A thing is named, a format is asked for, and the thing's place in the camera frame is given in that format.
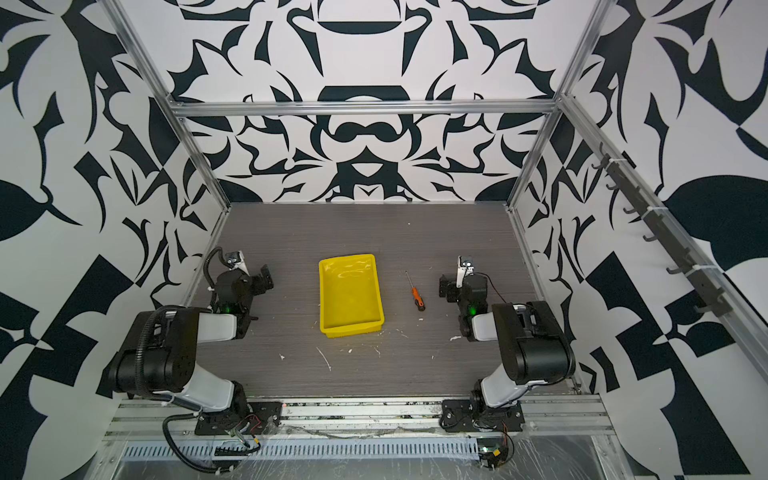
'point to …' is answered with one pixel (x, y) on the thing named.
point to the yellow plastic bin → (349, 296)
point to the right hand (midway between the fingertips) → (463, 272)
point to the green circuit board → (492, 445)
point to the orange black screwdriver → (417, 298)
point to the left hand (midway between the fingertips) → (248, 265)
